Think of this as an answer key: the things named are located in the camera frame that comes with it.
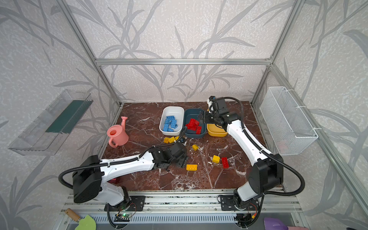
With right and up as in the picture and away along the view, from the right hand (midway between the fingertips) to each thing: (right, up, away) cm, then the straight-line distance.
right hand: (204, 115), depth 84 cm
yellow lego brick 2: (-21, -17, +13) cm, 30 cm away
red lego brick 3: (-3, -11, +19) cm, 23 cm away
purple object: (+32, -51, -17) cm, 63 cm away
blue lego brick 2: (-21, -6, +18) cm, 28 cm away
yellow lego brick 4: (-7, -32, +3) cm, 33 cm away
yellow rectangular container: (+8, -10, +13) cm, 19 cm away
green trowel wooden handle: (-66, -48, -14) cm, 83 cm away
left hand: (-12, -25, -1) cm, 28 cm away
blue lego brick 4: (-23, -10, +18) cm, 31 cm away
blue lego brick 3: (-26, -7, +18) cm, 32 cm away
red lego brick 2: (-8, -8, +18) cm, 21 cm away
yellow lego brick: (-25, -17, +13) cm, 33 cm away
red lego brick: (+13, -29, +3) cm, 32 cm away
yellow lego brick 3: (-17, -15, +12) cm, 26 cm away
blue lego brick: (-25, -2, +24) cm, 34 cm away
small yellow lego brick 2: (+8, -27, +5) cm, 29 cm away
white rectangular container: (-18, +3, +29) cm, 34 cm away
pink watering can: (-54, -12, +5) cm, 55 cm away
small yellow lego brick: (-5, -21, +9) cm, 23 cm away
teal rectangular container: (-9, +1, +28) cm, 30 cm away
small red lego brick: (-5, -5, +18) cm, 19 cm away
